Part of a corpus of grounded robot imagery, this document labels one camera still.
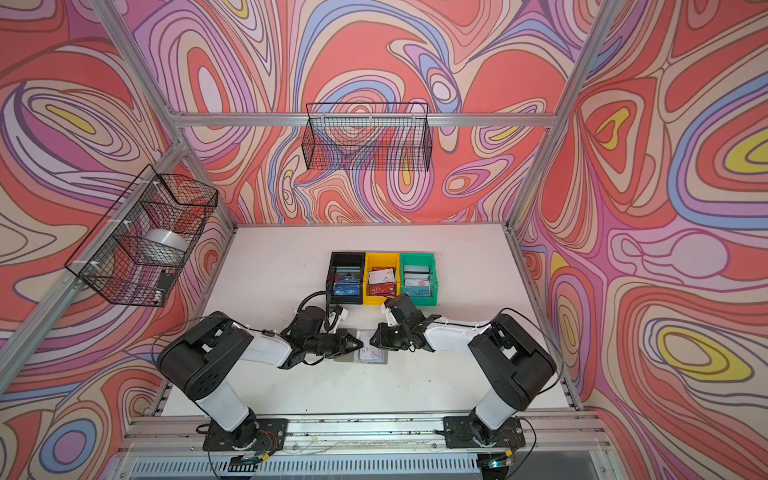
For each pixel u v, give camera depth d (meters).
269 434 0.73
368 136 0.96
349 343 0.85
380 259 1.02
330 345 0.80
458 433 0.73
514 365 0.45
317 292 0.76
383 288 0.99
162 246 0.70
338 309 0.86
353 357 0.85
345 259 0.99
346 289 0.99
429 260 1.01
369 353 0.86
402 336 0.70
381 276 1.02
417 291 0.99
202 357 0.47
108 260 0.67
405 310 0.72
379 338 0.77
